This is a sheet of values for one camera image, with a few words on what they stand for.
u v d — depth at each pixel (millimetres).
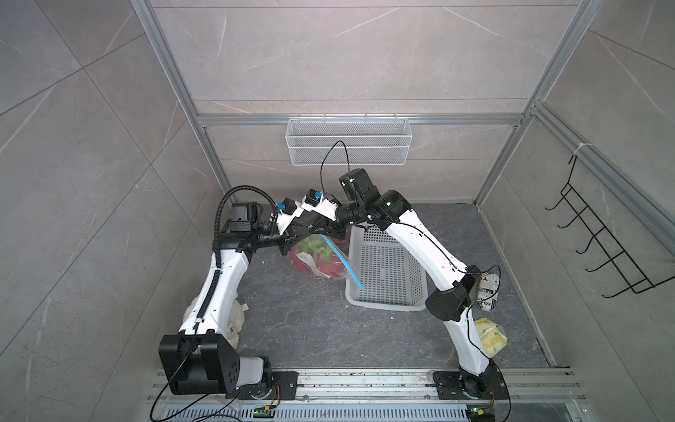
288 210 618
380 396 729
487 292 887
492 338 799
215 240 520
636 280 582
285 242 642
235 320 813
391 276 953
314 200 601
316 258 796
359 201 577
